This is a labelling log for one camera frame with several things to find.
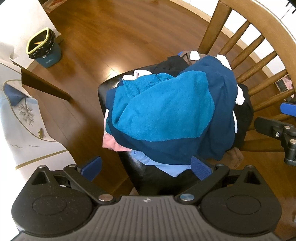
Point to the black patterned bin liner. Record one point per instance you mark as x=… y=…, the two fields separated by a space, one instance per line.
x=44 y=49

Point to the wooden spindle-back chair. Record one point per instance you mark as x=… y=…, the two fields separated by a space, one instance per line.
x=266 y=14

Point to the two-tone blue sweater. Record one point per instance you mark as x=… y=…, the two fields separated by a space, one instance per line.
x=166 y=111

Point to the teal trash bin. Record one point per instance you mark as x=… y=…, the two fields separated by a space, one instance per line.
x=49 y=59

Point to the light blue garment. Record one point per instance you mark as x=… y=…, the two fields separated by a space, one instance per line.
x=166 y=168

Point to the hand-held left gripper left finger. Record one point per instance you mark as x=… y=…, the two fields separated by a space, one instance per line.
x=92 y=168

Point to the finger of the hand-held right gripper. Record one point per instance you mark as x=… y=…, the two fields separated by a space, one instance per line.
x=268 y=126
x=288 y=109

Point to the patterned rug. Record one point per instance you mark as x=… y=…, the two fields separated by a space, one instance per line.
x=52 y=4

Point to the white printed tablecloth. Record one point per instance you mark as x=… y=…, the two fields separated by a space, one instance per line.
x=25 y=129

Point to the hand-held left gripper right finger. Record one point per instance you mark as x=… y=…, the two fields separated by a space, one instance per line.
x=200 y=168

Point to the wooden table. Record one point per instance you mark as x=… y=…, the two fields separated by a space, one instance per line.
x=46 y=87

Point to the grey brown garment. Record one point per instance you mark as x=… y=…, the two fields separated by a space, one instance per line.
x=193 y=62

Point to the pink garment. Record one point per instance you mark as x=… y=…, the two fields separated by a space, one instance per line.
x=111 y=141

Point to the pile of clothes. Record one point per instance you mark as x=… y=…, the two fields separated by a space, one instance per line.
x=148 y=180

